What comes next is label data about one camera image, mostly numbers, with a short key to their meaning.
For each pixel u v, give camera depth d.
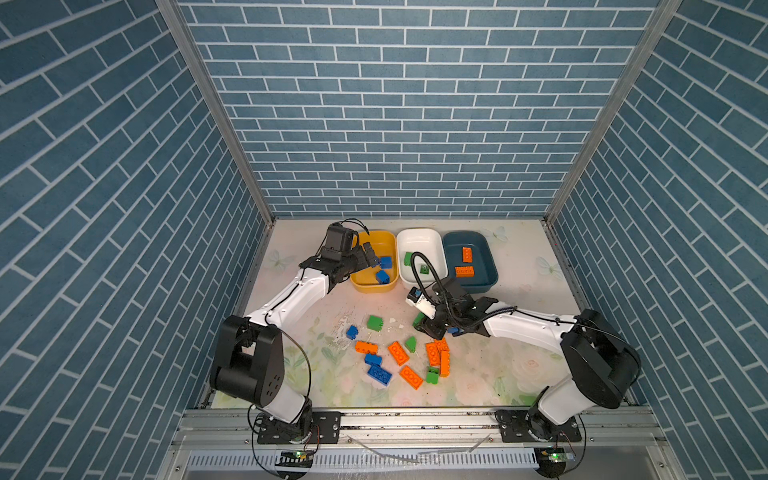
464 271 1.04
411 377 0.82
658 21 0.72
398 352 0.85
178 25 0.71
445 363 0.83
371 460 0.71
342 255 0.68
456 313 0.68
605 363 0.45
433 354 0.86
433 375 0.82
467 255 1.08
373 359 0.84
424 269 1.02
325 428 0.74
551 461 0.72
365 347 0.86
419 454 0.71
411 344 0.87
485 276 1.04
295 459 0.72
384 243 1.13
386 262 1.10
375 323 0.92
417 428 0.75
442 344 0.87
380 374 0.82
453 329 0.78
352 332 0.89
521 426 0.73
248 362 0.44
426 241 1.09
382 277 1.01
